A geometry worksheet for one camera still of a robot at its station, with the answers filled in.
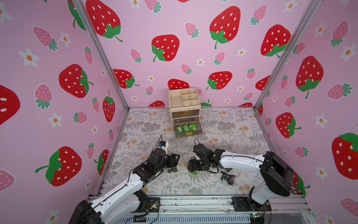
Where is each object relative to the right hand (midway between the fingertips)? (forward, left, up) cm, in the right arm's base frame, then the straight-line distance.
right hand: (192, 166), depth 84 cm
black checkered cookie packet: (-5, -22, -2) cm, 23 cm away
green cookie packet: (+26, +1, +7) cm, 26 cm away
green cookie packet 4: (-3, -1, -2) cm, 4 cm away
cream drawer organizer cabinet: (+35, +7, +20) cm, 41 cm away
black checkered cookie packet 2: (+1, -23, -3) cm, 23 cm away
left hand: (+3, +9, +7) cm, 12 cm away
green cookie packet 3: (+24, +6, +7) cm, 26 cm away
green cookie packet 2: (+22, +10, +8) cm, 26 cm away
